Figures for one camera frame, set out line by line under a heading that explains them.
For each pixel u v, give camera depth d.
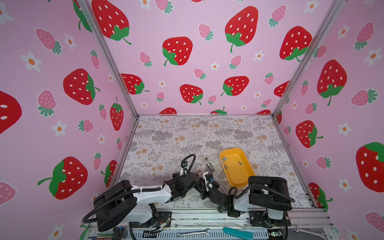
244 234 0.69
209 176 0.71
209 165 0.93
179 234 0.70
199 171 0.86
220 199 0.62
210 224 0.73
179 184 0.66
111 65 0.88
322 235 0.70
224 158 0.96
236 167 0.93
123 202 0.42
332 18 0.72
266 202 0.46
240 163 0.94
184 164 0.75
